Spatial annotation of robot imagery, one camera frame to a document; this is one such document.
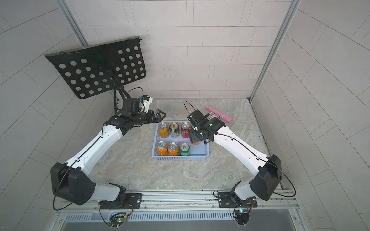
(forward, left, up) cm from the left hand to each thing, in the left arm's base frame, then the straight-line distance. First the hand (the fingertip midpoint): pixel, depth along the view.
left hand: (163, 113), depth 79 cm
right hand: (-10, -18, -7) cm, 21 cm away
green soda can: (-15, -12, -13) cm, 23 cm away
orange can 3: (-18, -18, +1) cm, 26 cm away
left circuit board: (-46, +18, -22) cm, 54 cm away
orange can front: (-15, -6, -13) cm, 21 cm away
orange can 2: (-14, 0, -14) cm, 20 cm away
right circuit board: (-44, -40, -23) cm, 64 cm away
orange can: (-2, +1, -13) cm, 14 cm away
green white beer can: (-2, -5, -13) cm, 14 cm away
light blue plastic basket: (-13, -22, -19) cm, 32 cm away
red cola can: (0, -12, -13) cm, 18 cm away
